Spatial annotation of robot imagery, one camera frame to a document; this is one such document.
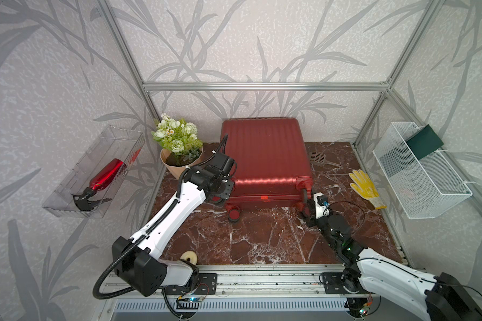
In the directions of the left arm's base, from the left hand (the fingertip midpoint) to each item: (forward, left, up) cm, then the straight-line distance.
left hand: (222, 187), depth 79 cm
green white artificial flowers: (+20, +20, +8) cm, 30 cm away
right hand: (-2, -36, -6) cm, 36 cm away
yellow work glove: (+12, -71, -19) cm, 74 cm away
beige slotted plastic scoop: (+31, -50, -17) cm, 61 cm away
